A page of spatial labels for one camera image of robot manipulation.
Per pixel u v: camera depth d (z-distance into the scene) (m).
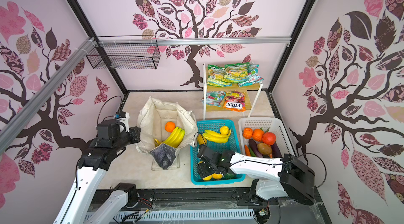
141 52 0.95
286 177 0.41
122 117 0.62
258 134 0.89
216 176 0.76
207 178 0.70
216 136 0.93
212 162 0.60
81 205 0.41
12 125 0.51
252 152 0.86
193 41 0.94
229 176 0.77
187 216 0.70
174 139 0.89
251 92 0.78
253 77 0.74
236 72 0.77
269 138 0.85
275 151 0.85
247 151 0.87
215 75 0.78
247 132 0.90
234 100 0.90
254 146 0.88
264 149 0.83
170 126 0.95
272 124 0.93
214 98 0.91
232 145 0.87
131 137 0.63
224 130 0.90
